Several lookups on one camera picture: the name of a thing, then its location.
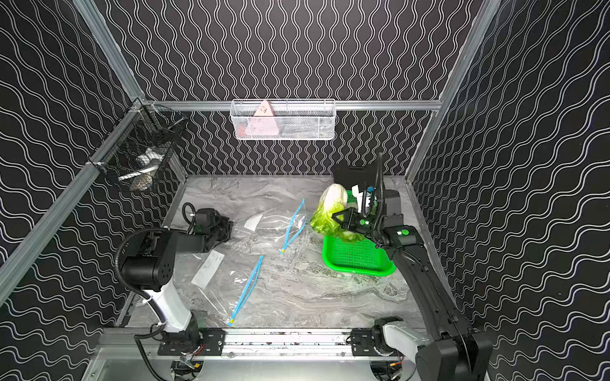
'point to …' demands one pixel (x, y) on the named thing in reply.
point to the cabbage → (333, 198)
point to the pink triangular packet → (264, 123)
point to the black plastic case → (364, 176)
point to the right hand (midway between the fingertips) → (335, 213)
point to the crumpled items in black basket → (142, 178)
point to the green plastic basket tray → (360, 256)
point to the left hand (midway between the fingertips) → (233, 214)
